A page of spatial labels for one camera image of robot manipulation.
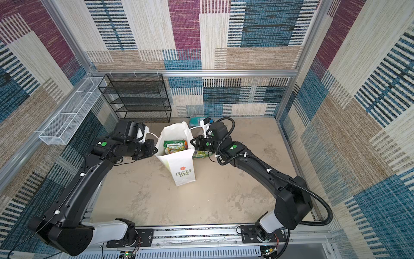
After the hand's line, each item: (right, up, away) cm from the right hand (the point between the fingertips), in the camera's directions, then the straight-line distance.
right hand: (193, 143), depth 77 cm
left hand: (-15, -3, -4) cm, 16 cm away
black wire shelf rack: (-41, +29, +31) cm, 59 cm away
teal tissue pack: (-2, +13, +38) cm, 40 cm away
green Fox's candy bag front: (-12, -2, +8) cm, 14 cm away
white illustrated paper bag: (-5, -9, -4) cm, 12 cm away
